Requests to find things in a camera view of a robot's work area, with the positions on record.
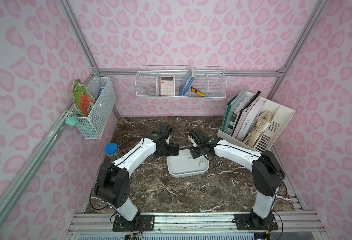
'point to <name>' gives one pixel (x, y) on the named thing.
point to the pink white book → (245, 121)
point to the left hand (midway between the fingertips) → (171, 150)
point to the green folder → (229, 109)
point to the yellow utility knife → (199, 93)
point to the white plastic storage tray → (184, 165)
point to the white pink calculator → (167, 85)
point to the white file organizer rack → (280, 115)
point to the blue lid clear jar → (111, 150)
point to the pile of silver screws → (199, 162)
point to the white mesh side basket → (94, 125)
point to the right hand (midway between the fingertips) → (192, 150)
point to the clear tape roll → (150, 91)
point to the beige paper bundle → (262, 123)
